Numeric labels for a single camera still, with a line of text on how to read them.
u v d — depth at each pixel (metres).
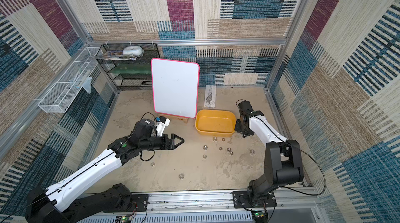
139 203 0.73
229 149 0.90
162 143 0.65
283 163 0.44
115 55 0.92
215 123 0.99
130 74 1.12
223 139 0.94
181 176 0.81
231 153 0.89
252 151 0.89
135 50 0.89
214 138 0.94
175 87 0.90
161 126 0.69
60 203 0.39
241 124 0.75
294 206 0.73
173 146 0.64
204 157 0.87
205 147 0.91
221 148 0.91
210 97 1.15
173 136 0.66
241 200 0.73
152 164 0.85
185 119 0.97
